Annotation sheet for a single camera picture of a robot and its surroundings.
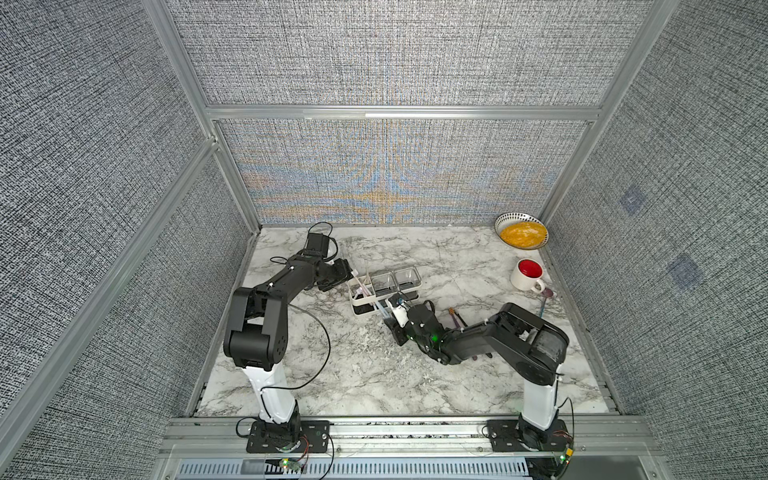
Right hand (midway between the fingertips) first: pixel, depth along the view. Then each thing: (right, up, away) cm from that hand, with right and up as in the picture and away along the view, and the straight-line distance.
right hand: (387, 310), depth 92 cm
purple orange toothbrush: (+21, -2, +2) cm, 21 cm away
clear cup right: (+7, +9, +6) cm, 13 cm away
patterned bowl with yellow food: (+49, +26, +17) cm, 58 cm away
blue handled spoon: (+53, +5, +7) cm, 54 cm away
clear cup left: (-1, +8, 0) cm, 8 cm away
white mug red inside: (+46, +10, +5) cm, 47 cm away
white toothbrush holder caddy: (-7, +2, -4) cm, 9 cm away
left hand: (-11, +11, +4) cm, 16 cm away
